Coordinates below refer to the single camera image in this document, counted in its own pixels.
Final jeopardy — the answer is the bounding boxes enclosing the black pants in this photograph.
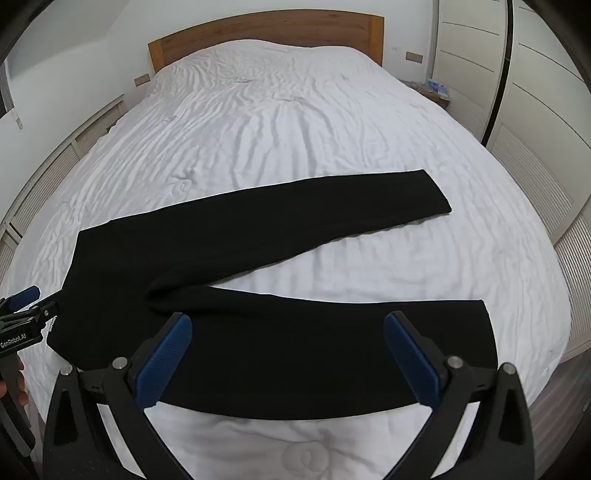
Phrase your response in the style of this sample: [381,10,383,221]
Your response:
[46,169,502,421]

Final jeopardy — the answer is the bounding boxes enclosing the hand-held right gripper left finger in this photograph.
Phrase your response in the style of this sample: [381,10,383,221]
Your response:
[42,312,194,480]

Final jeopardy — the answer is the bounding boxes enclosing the wooden nightstand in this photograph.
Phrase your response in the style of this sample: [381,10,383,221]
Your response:
[409,79,451,110]

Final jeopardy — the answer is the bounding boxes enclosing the black vertical trim strip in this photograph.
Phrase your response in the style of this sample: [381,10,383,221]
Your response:
[480,0,516,145]

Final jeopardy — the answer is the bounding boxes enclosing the wooden headboard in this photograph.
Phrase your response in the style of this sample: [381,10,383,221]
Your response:
[148,13,385,72]

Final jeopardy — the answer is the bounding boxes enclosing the white wardrobe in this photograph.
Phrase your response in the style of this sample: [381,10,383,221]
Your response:
[431,0,591,361]

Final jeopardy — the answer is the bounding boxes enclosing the blue and white packet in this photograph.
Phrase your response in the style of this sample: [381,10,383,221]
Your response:
[425,78,451,100]

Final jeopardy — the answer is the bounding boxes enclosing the person's left hand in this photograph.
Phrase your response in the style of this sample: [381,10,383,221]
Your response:
[0,357,29,408]

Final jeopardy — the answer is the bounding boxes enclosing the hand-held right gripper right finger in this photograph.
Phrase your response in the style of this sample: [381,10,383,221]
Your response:
[383,310,536,480]

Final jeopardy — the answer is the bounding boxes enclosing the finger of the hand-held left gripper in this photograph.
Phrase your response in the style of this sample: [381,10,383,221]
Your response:
[0,285,42,311]
[14,298,62,325]

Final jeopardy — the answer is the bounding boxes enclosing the white bed duvet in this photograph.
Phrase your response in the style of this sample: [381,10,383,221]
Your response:
[0,39,573,480]

